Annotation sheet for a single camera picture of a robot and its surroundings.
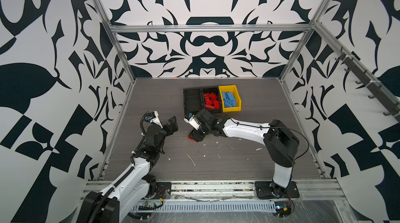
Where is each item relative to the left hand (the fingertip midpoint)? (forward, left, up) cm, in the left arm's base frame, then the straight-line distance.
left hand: (168, 117), depth 83 cm
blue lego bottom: (+18, -36, -10) cm, 41 cm away
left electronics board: (-37, +7, -16) cm, 41 cm away
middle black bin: (+28, -28, -11) cm, 41 cm away
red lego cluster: (+19, -25, -12) cm, 33 cm away
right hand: (-5, -12, -7) cm, 15 cm away
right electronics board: (-40, -53, -15) cm, 68 cm away
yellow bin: (+26, -40, -10) cm, 49 cm away
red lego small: (-7, -10, -11) cm, 16 cm away
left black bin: (+23, -13, -16) cm, 31 cm away
